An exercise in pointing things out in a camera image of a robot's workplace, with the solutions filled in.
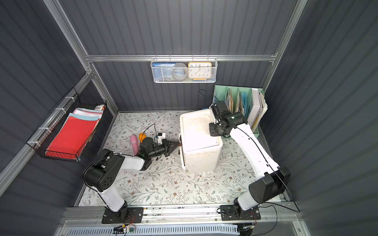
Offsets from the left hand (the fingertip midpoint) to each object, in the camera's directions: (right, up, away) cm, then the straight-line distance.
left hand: (178, 144), depth 84 cm
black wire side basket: (-55, +5, -23) cm, 60 cm away
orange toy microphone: (-17, +6, -12) cm, 22 cm away
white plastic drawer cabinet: (+11, -2, -14) cm, 18 cm away
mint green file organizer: (+39, +28, +11) cm, 49 cm away
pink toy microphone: (-33, +2, +17) cm, 37 cm away
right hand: (+23, +9, -6) cm, 25 cm away
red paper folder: (-49, +5, -16) cm, 52 cm away
